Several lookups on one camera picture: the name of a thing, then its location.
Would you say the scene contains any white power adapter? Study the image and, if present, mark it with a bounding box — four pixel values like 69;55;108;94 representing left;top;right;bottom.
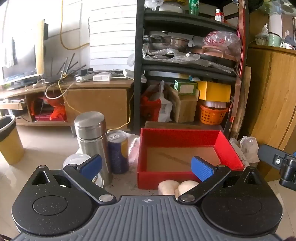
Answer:
93;72;111;81

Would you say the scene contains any orange plastic basket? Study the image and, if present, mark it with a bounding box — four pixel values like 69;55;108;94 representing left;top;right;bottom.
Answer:
199;104;229;126

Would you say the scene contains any flat cardboard sheet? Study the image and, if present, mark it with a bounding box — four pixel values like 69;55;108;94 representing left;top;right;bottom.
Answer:
231;66;252;139

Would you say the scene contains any television monitor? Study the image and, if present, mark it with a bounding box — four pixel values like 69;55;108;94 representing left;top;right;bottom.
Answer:
0;20;45;91

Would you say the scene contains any green bottle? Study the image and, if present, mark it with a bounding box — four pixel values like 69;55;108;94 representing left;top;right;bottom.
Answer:
189;0;200;16

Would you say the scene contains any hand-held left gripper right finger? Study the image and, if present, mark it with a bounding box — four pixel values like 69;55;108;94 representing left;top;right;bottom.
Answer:
178;156;267;206

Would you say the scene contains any black router with antennas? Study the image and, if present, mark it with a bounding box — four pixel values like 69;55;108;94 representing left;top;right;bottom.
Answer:
57;53;93;78

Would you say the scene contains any glass coffee jar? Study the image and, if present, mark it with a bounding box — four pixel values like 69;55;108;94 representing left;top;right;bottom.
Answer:
62;153;104;189

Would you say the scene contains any green cup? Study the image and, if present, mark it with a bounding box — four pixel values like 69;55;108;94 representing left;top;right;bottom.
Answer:
268;33;281;47

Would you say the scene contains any steel cooking pot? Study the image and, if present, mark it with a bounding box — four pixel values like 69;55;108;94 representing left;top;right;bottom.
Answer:
143;31;190;52

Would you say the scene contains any blue yellow drink can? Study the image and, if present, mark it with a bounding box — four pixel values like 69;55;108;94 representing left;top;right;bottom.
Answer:
107;130;129;174

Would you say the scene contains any white plush bear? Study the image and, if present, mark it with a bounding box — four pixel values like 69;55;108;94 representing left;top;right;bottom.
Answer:
158;179;200;201

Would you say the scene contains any green box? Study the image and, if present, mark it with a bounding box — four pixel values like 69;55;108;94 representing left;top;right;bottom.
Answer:
174;80;197;96

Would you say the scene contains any clear bubble wrap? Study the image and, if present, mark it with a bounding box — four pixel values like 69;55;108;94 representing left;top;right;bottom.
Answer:
142;44;200;62

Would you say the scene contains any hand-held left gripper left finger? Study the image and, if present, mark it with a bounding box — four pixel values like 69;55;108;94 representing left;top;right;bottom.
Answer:
30;154;117;206

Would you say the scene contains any stainless steel thermos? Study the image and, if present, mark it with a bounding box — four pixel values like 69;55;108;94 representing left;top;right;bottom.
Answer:
74;112;113;186

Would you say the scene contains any red cardboard box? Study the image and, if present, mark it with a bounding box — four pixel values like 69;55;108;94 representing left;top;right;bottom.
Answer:
136;128;245;190

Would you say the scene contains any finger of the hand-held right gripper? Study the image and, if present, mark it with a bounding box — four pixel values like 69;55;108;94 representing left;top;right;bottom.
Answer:
257;144;296;186

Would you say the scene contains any wooden cupboard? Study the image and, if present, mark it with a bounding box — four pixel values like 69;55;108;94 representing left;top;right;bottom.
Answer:
243;44;296;181

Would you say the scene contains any black shelf rack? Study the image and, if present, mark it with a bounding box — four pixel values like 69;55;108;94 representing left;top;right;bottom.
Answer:
133;0;250;139

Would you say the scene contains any pink lidded pan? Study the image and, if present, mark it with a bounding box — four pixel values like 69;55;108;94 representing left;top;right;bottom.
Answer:
192;45;237;62

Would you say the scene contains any red banner strip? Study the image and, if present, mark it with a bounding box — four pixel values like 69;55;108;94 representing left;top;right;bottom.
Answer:
237;0;247;77

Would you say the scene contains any pink plastic bag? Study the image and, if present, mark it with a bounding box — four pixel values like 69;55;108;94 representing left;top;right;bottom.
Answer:
202;31;242;55

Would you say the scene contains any white bowl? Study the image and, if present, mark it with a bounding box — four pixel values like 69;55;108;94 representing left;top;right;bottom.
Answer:
158;2;184;13

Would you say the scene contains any red white plastic bag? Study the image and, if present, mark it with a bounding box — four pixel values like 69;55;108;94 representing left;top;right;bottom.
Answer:
141;80;173;123

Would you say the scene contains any wooden television cabinet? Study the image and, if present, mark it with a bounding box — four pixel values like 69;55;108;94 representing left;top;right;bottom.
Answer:
0;79;134;127

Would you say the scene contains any brown cardboard box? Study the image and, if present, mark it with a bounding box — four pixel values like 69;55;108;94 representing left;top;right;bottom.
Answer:
169;85;200;123

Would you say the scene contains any yellow trash bin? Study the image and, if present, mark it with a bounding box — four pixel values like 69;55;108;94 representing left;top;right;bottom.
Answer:
0;115;25;165

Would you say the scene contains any yellow box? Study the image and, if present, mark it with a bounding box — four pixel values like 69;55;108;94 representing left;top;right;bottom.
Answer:
196;81;232;103

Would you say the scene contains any yellow cable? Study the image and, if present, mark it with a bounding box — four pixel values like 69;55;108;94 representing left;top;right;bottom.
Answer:
60;0;91;51

